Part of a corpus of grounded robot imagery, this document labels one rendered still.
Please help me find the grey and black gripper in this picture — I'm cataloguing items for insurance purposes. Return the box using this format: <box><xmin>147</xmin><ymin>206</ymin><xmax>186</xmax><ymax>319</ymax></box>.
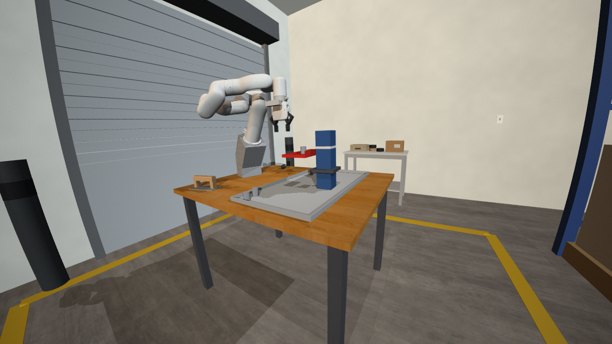
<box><xmin>270</xmin><ymin>101</ymin><xmax>294</xmax><ymax>132</ymax></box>

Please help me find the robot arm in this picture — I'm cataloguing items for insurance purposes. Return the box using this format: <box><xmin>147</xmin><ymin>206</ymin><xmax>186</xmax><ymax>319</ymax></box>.
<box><xmin>197</xmin><ymin>74</ymin><xmax>289</xmax><ymax>145</ymax></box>

